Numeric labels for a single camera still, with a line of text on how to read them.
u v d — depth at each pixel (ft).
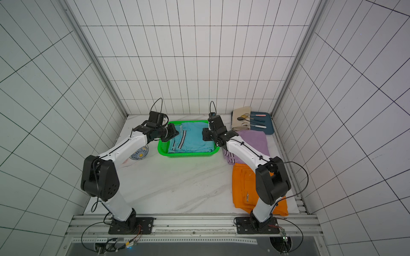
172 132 2.57
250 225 2.19
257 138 3.51
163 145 3.18
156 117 2.29
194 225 2.45
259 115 3.89
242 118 3.86
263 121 3.75
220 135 2.15
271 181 1.48
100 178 1.50
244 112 3.95
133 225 2.26
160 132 2.42
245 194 2.61
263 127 3.65
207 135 2.62
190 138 3.27
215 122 2.16
